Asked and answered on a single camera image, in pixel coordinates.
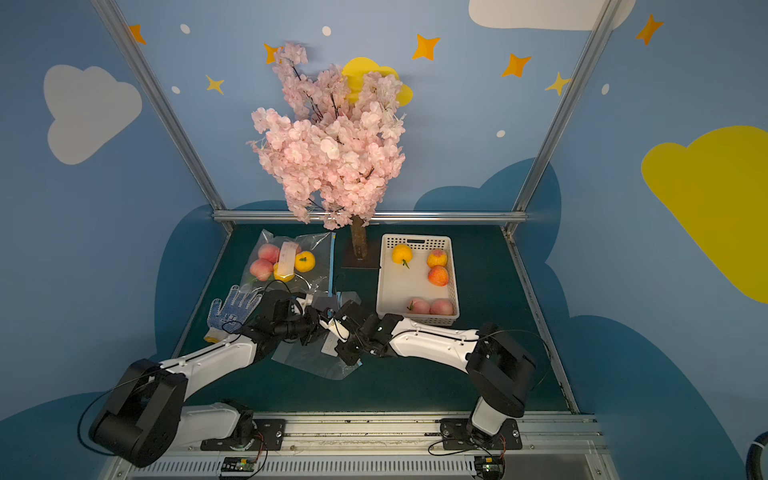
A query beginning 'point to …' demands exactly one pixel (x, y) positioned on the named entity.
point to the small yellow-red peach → (437, 257)
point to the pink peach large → (269, 252)
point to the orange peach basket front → (285, 279)
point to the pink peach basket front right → (442, 307)
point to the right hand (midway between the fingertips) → (343, 342)
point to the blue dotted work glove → (239, 307)
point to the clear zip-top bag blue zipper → (320, 280)
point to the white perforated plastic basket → (398, 285)
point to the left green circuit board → (238, 464)
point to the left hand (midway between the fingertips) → (341, 317)
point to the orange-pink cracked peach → (438, 275)
